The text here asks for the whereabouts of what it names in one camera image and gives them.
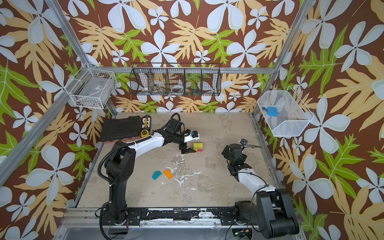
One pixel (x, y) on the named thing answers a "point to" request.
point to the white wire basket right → (292, 116)
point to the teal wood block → (156, 175)
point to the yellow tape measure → (144, 133)
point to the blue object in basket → (272, 111)
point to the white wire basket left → (91, 88)
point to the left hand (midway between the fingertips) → (194, 139)
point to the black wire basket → (176, 79)
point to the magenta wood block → (199, 151)
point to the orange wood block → (168, 173)
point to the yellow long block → (196, 146)
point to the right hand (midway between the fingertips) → (231, 148)
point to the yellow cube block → (200, 146)
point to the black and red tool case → (120, 128)
